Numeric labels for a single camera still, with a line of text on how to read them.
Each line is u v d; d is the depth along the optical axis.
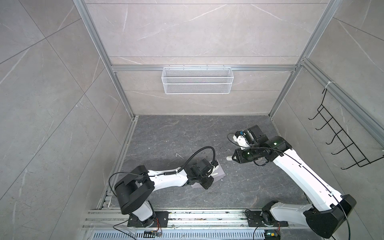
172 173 0.55
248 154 0.60
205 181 0.73
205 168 0.66
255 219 0.73
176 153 0.98
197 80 1.00
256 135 0.55
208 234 0.70
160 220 0.73
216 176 0.88
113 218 0.75
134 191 0.43
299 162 0.45
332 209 0.38
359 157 0.59
